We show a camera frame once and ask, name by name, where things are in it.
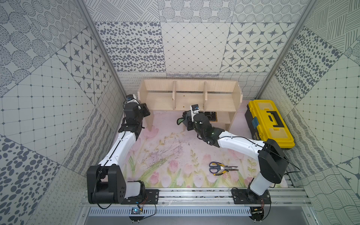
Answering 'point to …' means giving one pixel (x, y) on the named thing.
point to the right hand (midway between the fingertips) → (189, 117)
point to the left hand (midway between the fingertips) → (142, 102)
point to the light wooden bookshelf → (222, 96)
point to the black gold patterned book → (213, 116)
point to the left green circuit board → (135, 210)
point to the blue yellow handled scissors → (217, 168)
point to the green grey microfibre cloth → (179, 120)
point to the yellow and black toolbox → (265, 122)
